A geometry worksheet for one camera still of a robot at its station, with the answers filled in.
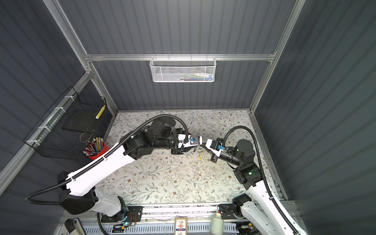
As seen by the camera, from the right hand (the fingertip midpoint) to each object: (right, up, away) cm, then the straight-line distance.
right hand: (202, 143), depth 64 cm
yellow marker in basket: (-57, +14, +17) cm, 61 cm away
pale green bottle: (+7, -36, +1) cm, 37 cm away
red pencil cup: (-62, -6, +21) cm, 66 cm away
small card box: (-10, -40, +6) cm, 42 cm away
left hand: (-4, +3, 0) cm, 5 cm away
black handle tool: (-59, -39, +3) cm, 71 cm away
